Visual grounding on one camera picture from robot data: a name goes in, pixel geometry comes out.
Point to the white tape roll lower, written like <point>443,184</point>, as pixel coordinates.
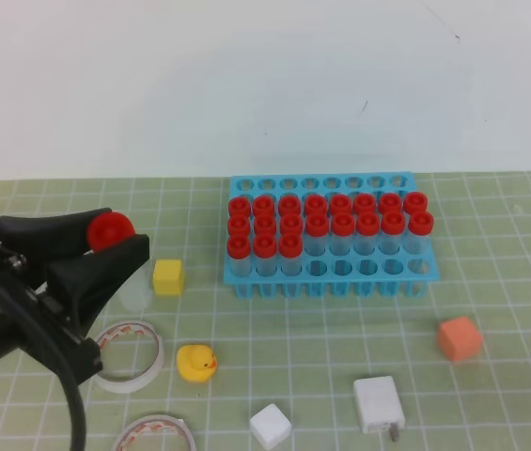
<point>153,424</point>

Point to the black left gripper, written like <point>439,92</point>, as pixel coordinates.
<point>78,287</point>

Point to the red capped clear tube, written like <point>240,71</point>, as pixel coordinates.
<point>111,228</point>

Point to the green checkered tablecloth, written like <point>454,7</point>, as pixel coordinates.
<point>303,354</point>

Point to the white foam cube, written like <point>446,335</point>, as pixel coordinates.
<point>270,427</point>

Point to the yellow rubber duck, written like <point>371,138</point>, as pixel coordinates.
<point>196,363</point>

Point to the blue test tube rack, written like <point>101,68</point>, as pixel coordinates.
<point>339,275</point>

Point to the orange foam cube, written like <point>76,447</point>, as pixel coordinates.
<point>459,339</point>

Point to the yellow foam cube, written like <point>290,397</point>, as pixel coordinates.
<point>168,277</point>

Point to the white USB charger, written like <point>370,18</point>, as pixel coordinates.
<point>378,406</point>

